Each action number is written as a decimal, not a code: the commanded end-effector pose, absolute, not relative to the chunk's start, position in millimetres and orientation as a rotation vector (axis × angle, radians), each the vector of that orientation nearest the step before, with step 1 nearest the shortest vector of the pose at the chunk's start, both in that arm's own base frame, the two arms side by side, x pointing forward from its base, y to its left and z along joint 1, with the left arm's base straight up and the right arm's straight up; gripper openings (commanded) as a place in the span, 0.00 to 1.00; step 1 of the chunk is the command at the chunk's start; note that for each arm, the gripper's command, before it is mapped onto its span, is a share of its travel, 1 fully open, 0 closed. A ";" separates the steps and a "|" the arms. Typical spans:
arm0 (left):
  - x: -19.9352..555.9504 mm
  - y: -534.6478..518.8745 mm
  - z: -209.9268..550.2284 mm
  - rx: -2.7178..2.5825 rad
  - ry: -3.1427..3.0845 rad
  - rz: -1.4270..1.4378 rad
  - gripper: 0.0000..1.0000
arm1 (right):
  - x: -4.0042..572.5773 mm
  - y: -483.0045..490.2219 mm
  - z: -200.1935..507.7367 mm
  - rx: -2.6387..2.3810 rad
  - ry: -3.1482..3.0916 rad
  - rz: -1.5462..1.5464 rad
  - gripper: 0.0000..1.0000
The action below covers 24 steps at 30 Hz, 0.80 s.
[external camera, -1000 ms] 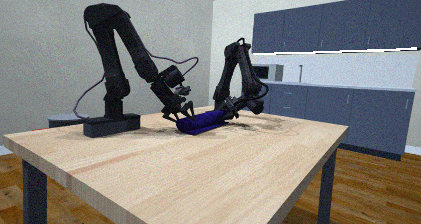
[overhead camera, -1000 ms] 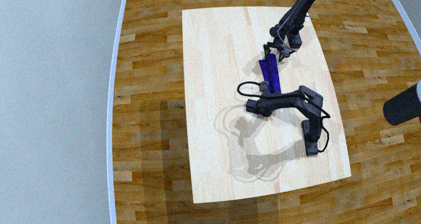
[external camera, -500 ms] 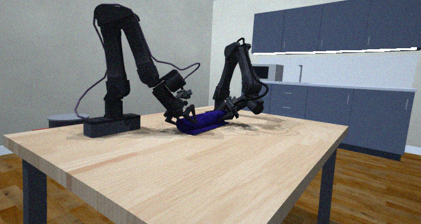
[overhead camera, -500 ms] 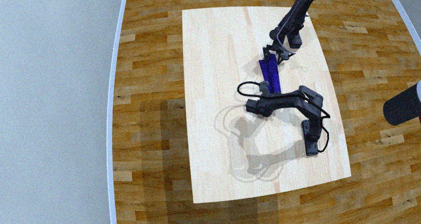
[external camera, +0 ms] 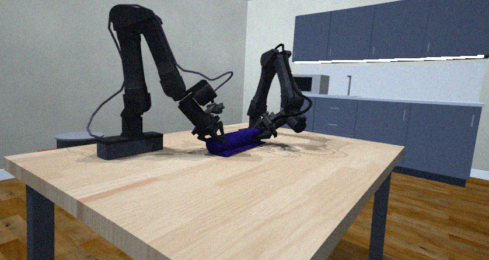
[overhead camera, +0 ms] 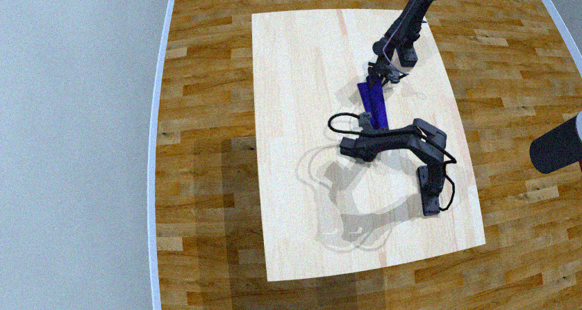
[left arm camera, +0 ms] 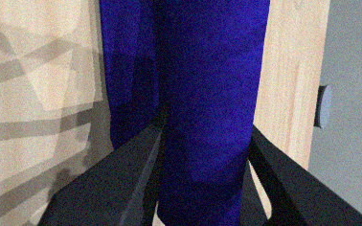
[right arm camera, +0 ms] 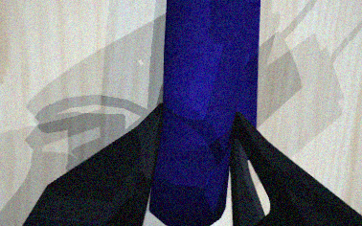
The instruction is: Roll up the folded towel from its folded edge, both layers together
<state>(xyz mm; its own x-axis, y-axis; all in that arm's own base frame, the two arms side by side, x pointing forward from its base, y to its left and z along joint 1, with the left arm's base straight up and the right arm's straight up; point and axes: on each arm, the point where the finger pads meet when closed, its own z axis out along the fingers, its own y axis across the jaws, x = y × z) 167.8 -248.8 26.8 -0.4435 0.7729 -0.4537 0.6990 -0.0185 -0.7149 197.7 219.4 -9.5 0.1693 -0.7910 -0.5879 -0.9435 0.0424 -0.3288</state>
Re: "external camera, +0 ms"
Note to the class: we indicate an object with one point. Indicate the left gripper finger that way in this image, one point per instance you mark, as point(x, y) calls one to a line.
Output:
point(266, 135)
point(258, 124)

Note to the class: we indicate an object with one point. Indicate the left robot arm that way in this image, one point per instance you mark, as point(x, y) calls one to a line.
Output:
point(291, 102)

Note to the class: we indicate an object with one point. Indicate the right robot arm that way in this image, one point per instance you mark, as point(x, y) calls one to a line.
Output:
point(137, 100)

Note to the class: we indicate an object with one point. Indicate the dark blue towel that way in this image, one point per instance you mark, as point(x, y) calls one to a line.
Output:
point(235, 142)

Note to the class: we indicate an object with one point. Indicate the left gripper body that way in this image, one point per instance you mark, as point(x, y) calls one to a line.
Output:
point(278, 123)

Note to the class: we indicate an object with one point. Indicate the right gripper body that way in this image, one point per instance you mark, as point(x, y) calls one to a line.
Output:
point(205, 123)

